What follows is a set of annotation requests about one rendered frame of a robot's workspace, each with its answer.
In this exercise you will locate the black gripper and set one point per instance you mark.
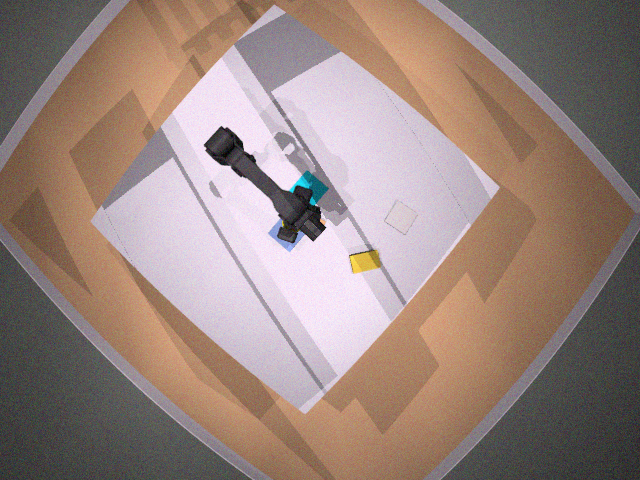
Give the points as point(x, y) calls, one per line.
point(287, 234)

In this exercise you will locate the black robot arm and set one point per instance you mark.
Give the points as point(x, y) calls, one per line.
point(226, 148)

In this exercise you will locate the yellow rectangular block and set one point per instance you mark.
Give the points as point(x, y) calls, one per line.
point(365, 261)

